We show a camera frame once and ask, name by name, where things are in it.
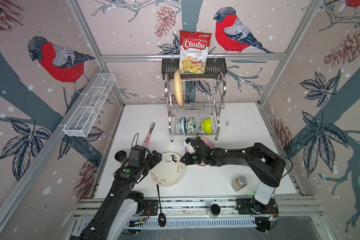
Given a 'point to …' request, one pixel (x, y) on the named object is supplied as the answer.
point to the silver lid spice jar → (239, 183)
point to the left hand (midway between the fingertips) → (156, 159)
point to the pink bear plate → (187, 151)
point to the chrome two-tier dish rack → (194, 105)
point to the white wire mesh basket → (79, 123)
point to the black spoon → (161, 218)
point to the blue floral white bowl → (181, 125)
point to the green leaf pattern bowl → (191, 125)
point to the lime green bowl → (206, 125)
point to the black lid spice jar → (120, 156)
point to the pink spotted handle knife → (146, 141)
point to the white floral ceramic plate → (170, 171)
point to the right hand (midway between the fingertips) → (179, 163)
